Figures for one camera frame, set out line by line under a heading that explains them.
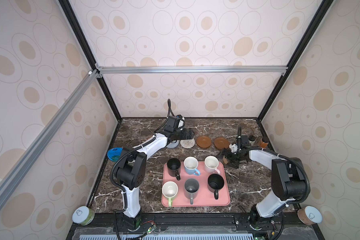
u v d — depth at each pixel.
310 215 0.71
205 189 0.83
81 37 0.77
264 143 0.95
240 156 0.73
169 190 0.83
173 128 0.74
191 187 0.84
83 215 0.72
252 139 0.95
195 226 0.73
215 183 0.85
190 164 0.90
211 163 0.90
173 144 1.03
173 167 0.90
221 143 1.03
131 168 0.50
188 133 0.83
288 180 0.47
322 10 0.69
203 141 1.06
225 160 0.94
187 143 1.04
